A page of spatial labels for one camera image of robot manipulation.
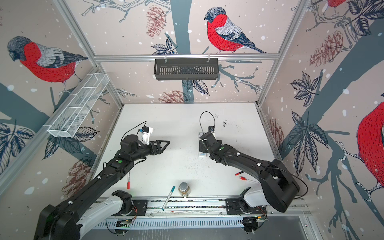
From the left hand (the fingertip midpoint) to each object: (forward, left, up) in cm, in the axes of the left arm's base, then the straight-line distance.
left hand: (164, 142), depth 77 cm
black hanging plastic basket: (+56, -10, +9) cm, 58 cm away
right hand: (+5, -24, -10) cm, 27 cm away
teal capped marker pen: (-22, -2, -19) cm, 29 cm away
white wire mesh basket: (+17, +47, +11) cm, 51 cm away
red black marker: (-10, -42, -19) cm, 47 cm away
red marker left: (-14, +21, -19) cm, 32 cm away
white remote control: (+1, -20, -17) cm, 26 cm away
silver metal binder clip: (-20, -11, -8) cm, 25 cm away
